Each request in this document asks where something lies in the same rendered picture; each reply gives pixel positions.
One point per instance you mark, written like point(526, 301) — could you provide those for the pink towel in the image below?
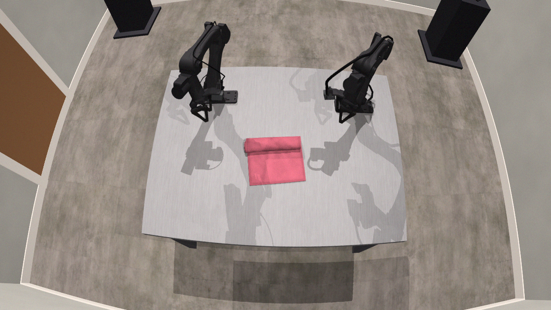
point(275, 160)

